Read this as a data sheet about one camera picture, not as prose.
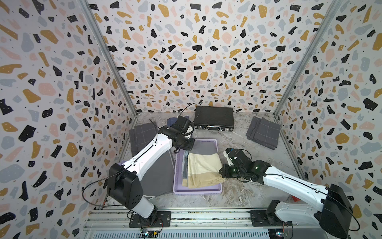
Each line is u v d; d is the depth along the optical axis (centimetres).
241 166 60
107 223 73
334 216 39
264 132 110
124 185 42
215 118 114
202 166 80
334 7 71
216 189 81
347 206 42
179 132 60
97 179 40
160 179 83
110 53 87
